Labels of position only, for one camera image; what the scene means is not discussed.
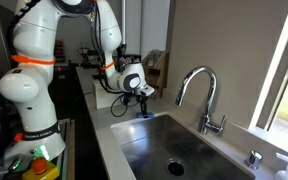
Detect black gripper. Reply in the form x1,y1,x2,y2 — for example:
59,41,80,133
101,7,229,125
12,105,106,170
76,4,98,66
135,93,151,118

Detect blue sponge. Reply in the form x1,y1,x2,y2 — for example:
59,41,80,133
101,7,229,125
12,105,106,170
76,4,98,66
136,111,155,120

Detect wooden countertop organizer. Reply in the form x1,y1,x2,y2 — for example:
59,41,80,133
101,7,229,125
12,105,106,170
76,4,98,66
140,49,170,100

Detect chrome countertop button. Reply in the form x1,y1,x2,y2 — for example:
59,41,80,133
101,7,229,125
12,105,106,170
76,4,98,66
244,149,263,170

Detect stainless steel sink basin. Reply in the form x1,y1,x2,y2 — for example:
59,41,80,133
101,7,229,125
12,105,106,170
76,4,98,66
110,113,256,180

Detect clear plastic bag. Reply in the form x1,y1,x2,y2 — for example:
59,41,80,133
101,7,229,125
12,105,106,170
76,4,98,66
147,49,164,68

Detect round sink drain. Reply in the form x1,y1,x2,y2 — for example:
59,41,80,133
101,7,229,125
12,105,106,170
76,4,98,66
165,158,187,178

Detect chrome gooseneck faucet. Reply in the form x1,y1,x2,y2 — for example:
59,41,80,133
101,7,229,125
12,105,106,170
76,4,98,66
175,65,227,136

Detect wooden plank edge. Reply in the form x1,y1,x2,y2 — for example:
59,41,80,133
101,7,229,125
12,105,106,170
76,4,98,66
65,119,77,180

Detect white vertical pipe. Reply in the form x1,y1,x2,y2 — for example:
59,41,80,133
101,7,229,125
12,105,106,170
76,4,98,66
120,0,127,46

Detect dark background shelf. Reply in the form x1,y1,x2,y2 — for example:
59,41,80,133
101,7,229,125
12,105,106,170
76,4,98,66
54,38,66,64

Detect red emergency stop yellow box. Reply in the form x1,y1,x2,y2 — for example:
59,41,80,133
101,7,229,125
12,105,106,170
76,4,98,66
21,157,61,180

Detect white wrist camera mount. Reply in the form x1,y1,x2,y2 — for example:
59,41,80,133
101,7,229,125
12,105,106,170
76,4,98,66
138,84,156,98

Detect thin black counter cable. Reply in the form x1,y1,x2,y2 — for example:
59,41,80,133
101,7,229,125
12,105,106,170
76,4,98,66
72,91,96,111

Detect white window frame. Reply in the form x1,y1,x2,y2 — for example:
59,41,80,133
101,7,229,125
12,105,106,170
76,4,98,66
248,0,288,132

